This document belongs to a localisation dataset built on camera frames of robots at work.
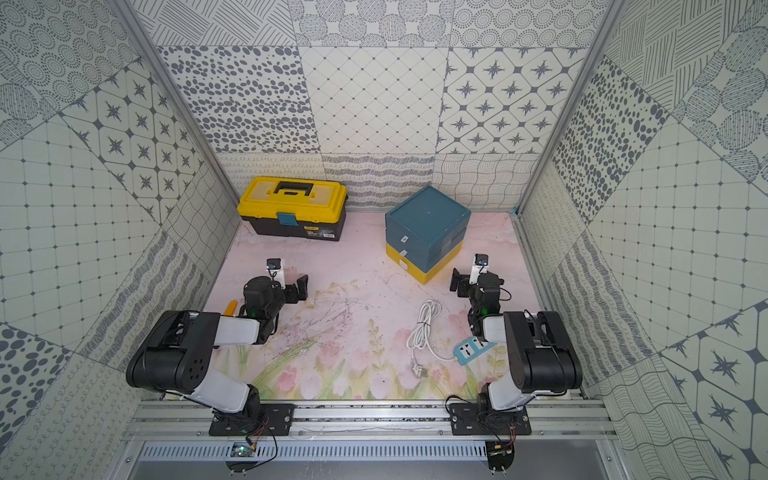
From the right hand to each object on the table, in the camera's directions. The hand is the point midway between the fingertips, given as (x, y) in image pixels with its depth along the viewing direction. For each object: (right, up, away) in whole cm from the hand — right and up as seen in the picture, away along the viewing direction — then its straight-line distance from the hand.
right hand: (471, 273), depth 95 cm
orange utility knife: (-77, -11, -3) cm, 78 cm away
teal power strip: (-3, -21, -11) cm, 24 cm away
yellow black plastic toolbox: (-59, +22, +4) cm, 63 cm away
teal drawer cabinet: (-15, +15, -8) cm, 23 cm away
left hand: (-58, 0, -1) cm, 58 cm away
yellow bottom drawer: (-19, +1, +1) cm, 19 cm away
